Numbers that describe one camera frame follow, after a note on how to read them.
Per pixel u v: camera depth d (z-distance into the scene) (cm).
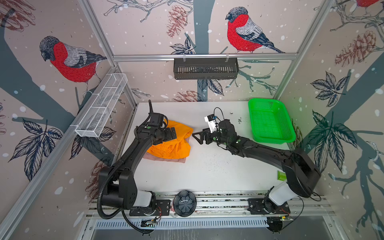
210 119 73
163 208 73
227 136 64
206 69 104
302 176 44
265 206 66
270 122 109
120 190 41
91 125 70
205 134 71
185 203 74
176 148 90
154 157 90
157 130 62
